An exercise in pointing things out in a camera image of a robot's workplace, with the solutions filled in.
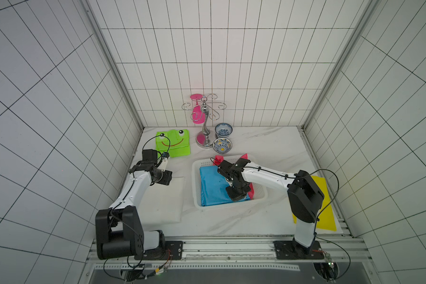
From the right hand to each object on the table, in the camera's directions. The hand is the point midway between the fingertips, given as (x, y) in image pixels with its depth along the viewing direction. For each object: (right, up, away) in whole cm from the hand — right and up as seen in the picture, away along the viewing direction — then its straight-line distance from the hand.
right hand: (231, 200), depth 84 cm
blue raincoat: (-9, +5, +3) cm, 11 cm away
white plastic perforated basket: (+15, +4, +1) cm, 15 cm away
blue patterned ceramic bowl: (-2, +37, +34) cm, 50 cm away
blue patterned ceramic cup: (-3, +26, +26) cm, 37 cm away
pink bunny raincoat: (-6, +20, +6) cm, 21 cm away
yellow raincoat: (+26, +5, -32) cm, 41 cm away
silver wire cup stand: (-14, +30, +28) cm, 43 cm away
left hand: (-34, +9, +3) cm, 36 cm away
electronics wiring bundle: (-37, -24, -15) cm, 46 cm away
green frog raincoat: (-33, +28, +26) cm, 51 cm away
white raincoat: (-33, 0, -4) cm, 33 cm away
